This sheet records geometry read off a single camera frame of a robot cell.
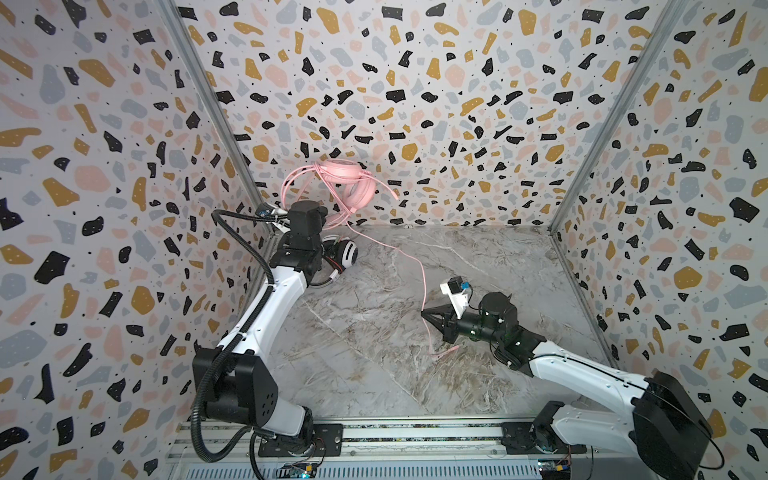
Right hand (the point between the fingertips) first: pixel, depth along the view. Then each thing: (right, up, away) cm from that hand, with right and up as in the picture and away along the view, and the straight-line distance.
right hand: (421, 310), depth 73 cm
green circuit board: (-29, -37, -3) cm, 48 cm away
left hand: (-30, +27, +4) cm, 40 cm away
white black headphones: (-26, +15, +30) cm, 42 cm away
